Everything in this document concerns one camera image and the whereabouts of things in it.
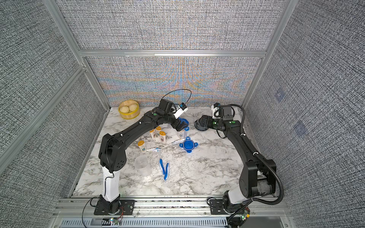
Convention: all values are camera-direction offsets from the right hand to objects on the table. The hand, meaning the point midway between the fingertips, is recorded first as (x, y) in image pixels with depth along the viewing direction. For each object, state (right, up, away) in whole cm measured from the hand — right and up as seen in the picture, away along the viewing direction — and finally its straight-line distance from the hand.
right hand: (206, 117), depth 85 cm
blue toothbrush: (-28, -28, +5) cm, 40 cm away
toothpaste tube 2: (-16, -16, +13) cm, 26 cm away
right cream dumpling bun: (-54, +9, +28) cm, 61 cm away
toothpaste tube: (-31, -21, +10) cm, 39 cm away
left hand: (-12, 0, +3) cm, 13 cm away
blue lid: (-10, -19, +13) cm, 25 cm away
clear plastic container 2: (-15, -11, +12) cm, 22 cm away
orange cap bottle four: (-27, -11, +6) cm, 29 cm away
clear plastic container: (-38, -30, +2) cm, 49 cm away
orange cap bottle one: (-39, -17, +2) cm, 43 cm away
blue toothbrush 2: (-24, -33, +1) cm, 41 cm away
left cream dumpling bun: (-59, +7, +26) cm, 65 cm away
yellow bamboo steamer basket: (-54, +2, +25) cm, 60 cm away
